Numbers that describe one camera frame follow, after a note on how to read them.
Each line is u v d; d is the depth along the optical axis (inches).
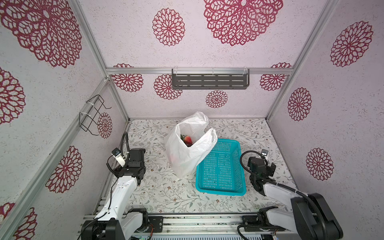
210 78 38.1
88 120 29.7
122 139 27.1
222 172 36.3
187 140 40.3
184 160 31.9
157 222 29.3
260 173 27.0
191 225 29.7
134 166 25.0
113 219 16.2
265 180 25.5
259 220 26.4
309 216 16.9
